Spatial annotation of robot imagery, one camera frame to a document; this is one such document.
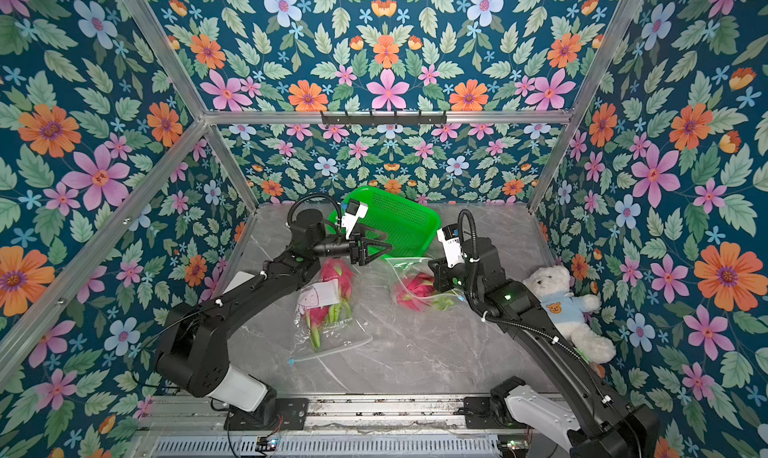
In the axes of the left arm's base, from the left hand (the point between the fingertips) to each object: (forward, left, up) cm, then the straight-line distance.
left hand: (388, 243), depth 72 cm
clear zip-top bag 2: (-3, -3, -6) cm, 7 cm away
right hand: (-3, -12, -3) cm, 13 cm away
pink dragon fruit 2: (-6, -7, -15) cm, 18 cm away
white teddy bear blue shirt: (-5, -47, -19) cm, 51 cm away
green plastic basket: (+27, -7, -25) cm, 37 cm away
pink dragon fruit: (-7, +21, -25) cm, 33 cm away
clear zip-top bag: (-14, +16, -24) cm, 32 cm away
